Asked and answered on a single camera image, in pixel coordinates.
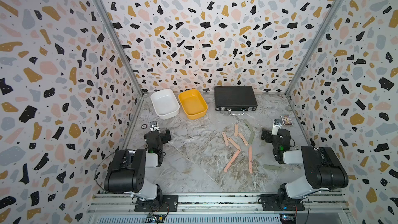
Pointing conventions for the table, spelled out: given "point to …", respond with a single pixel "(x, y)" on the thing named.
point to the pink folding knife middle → (233, 143)
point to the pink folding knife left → (225, 138)
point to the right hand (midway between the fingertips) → (273, 128)
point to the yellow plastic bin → (193, 104)
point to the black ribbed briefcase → (235, 99)
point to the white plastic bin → (165, 103)
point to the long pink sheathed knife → (233, 159)
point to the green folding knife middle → (251, 137)
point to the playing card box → (286, 120)
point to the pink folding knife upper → (236, 129)
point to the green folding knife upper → (249, 126)
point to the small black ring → (144, 126)
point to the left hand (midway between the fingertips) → (159, 130)
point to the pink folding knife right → (243, 138)
